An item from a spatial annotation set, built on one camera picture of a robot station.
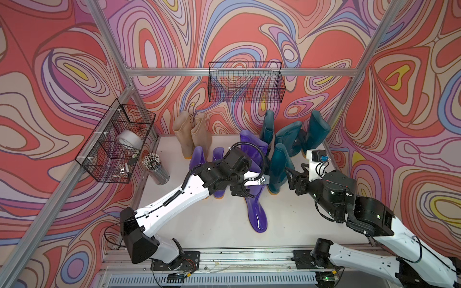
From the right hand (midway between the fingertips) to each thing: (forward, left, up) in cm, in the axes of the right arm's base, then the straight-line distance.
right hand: (293, 172), depth 61 cm
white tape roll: (+20, +63, 0) cm, 66 cm away
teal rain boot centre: (+26, -6, -9) cm, 29 cm away
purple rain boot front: (-5, +11, -29) cm, 31 cm away
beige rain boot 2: (+34, +46, -9) cm, 58 cm away
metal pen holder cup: (+18, +59, -15) cm, 64 cm away
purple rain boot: (+15, +36, -9) cm, 40 cm away
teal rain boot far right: (+31, -23, -10) cm, 40 cm away
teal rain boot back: (+30, +3, -8) cm, 31 cm away
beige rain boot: (+29, +36, -9) cm, 47 cm away
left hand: (+6, +14, -9) cm, 18 cm away
